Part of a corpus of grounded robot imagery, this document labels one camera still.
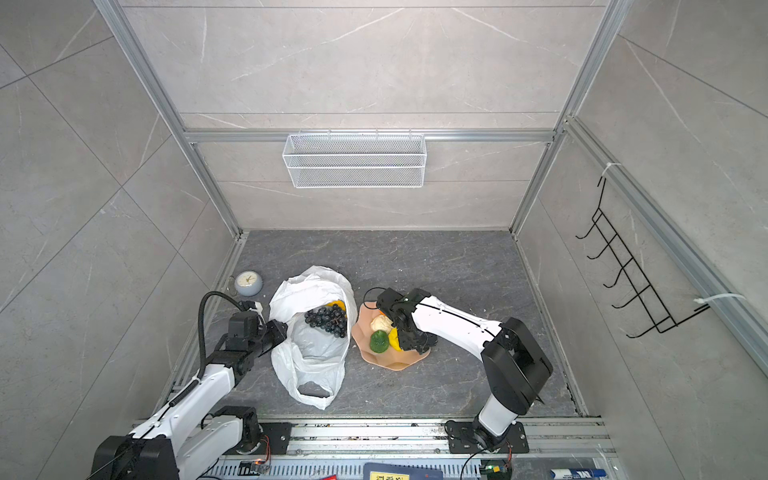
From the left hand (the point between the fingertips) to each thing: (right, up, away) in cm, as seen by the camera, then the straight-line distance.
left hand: (284, 319), depth 88 cm
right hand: (+40, -6, -2) cm, 40 cm away
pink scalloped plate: (+32, -11, -3) cm, 34 cm away
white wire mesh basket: (+19, +52, +14) cm, 57 cm away
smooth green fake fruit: (+29, -5, -4) cm, 29 cm away
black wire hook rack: (+86, +6, -29) cm, 91 cm away
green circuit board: (+57, -32, -17) cm, 68 cm away
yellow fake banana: (+15, +4, +7) cm, 17 cm away
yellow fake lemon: (+33, -5, -3) cm, 34 cm away
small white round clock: (-17, +10, +12) cm, 23 cm away
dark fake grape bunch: (+13, 0, +3) cm, 14 cm away
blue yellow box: (+34, -31, -20) cm, 50 cm away
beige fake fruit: (+29, -1, 0) cm, 29 cm away
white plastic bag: (+7, -10, -1) cm, 12 cm away
